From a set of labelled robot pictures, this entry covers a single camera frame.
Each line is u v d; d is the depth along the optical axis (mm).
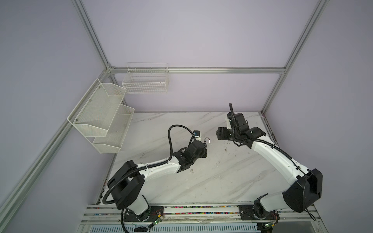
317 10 694
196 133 732
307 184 409
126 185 433
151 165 498
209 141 838
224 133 727
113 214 748
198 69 1469
